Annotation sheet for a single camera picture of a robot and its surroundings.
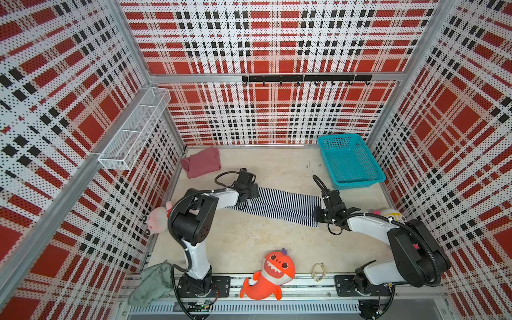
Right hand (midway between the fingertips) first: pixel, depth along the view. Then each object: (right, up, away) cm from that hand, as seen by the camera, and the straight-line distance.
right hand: (316, 214), depth 92 cm
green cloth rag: (-66, -21, -18) cm, 71 cm away
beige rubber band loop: (-5, -19, -17) cm, 26 cm away
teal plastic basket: (+26, +24, +23) cm, 42 cm away
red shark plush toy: (-19, -14, -22) cm, 33 cm away
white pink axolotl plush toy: (+32, +2, -8) cm, 33 cm away
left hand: (-30, +10, +8) cm, 33 cm away
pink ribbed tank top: (-60, +24, +20) cm, 68 cm away
